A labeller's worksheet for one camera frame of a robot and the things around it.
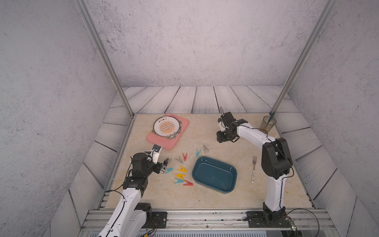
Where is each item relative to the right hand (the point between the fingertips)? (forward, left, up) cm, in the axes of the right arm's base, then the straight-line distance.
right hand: (221, 137), depth 96 cm
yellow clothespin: (-19, +24, -6) cm, 31 cm away
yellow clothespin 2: (-22, +25, -7) cm, 34 cm away
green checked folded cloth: (+6, +32, -7) cm, 33 cm away
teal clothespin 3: (-7, +15, -7) cm, 18 cm away
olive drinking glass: (+12, -33, 0) cm, 35 cm away
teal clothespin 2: (-25, +26, -8) cm, 37 cm away
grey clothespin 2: (-3, +10, -8) cm, 14 cm away
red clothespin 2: (-27, +20, -7) cm, 34 cm away
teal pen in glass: (+14, -35, +4) cm, 38 cm away
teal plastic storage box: (-21, +5, -9) cm, 23 cm away
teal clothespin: (-19, +32, -6) cm, 38 cm away
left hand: (-16, +35, +5) cm, 39 cm away
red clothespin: (-10, +23, -7) cm, 26 cm away
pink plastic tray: (+1, +36, -8) cm, 37 cm away
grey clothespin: (-12, +26, -7) cm, 30 cm away
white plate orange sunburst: (+15, +38, -5) cm, 42 cm away
